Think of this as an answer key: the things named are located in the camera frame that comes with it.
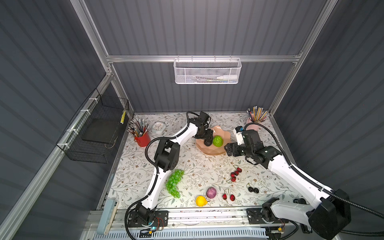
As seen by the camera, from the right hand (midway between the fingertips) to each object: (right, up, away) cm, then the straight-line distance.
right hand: (232, 146), depth 81 cm
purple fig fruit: (-12, -24, -4) cm, 27 cm away
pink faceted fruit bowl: (-5, +8, +24) cm, 25 cm away
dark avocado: (-12, +1, +15) cm, 20 cm away
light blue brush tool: (-63, -32, -11) cm, 71 cm away
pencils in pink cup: (+24, +19, +22) cm, 38 cm away
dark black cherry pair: (+10, -23, 0) cm, 25 cm away
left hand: (-12, +5, +20) cm, 24 cm away
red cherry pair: (-1, -27, -3) cm, 27 cm away
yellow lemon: (-18, -27, -6) cm, 33 cm away
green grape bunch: (-33, -20, -1) cm, 39 cm away
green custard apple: (-6, +2, +14) cm, 16 cm away
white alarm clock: (-48, +11, +27) cm, 56 cm away
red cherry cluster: (+2, -17, +5) cm, 18 cm away
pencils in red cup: (-57, +11, +12) cm, 59 cm away
